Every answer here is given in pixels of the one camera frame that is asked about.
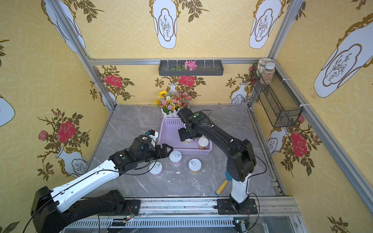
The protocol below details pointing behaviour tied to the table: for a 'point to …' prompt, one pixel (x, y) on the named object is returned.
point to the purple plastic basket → (169, 134)
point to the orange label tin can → (194, 166)
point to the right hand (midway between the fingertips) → (191, 133)
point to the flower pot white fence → (171, 104)
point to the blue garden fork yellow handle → (223, 186)
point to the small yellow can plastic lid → (203, 143)
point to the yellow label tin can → (188, 141)
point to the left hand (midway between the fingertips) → (164, 148)
